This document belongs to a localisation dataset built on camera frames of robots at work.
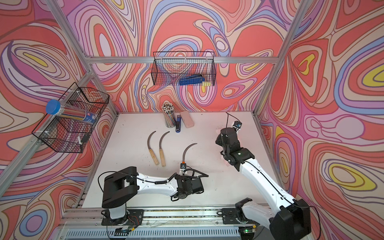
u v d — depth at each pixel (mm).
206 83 842
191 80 905
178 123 1100
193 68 933
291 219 377
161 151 975
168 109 981
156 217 749
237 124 677
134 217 732
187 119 1136
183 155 959
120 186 486
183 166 760
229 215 732
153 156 934
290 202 397
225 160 581
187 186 640
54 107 616
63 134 706
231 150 578
